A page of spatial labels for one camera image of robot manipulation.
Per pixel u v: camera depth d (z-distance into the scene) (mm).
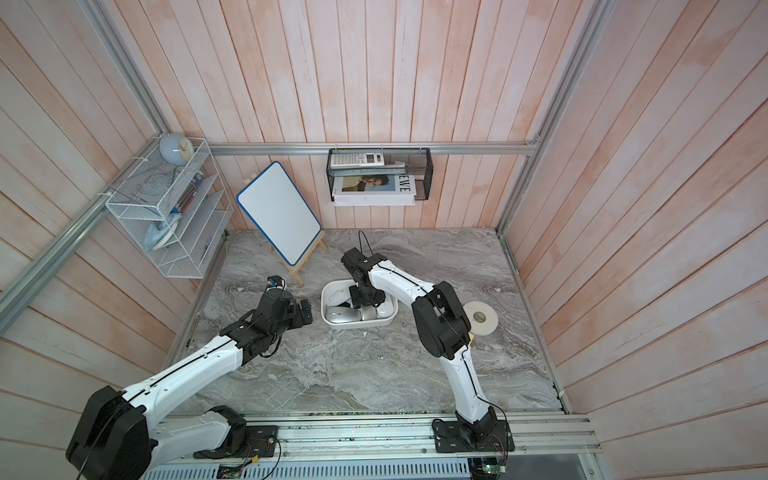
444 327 538
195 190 926
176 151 800
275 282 745
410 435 761
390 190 929
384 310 954
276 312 642
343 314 922
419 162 981
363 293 822
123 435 388
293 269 983
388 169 887
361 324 923
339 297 964
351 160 906
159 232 813
